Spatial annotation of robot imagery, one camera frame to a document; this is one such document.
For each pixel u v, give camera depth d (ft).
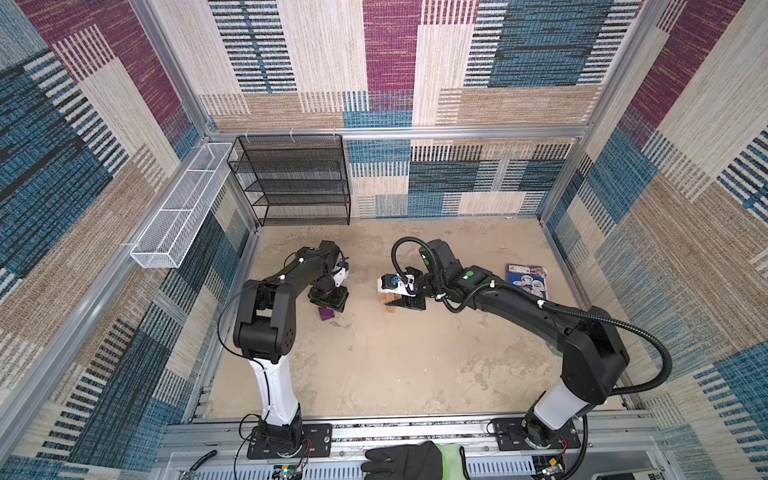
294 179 3.56
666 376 1.38
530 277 3.27
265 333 1.71
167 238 2.34
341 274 3.00
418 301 2.36
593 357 1.45
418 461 2.31
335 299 2.79
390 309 3.16
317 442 2.41
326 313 3.02
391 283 2.19
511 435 2.39
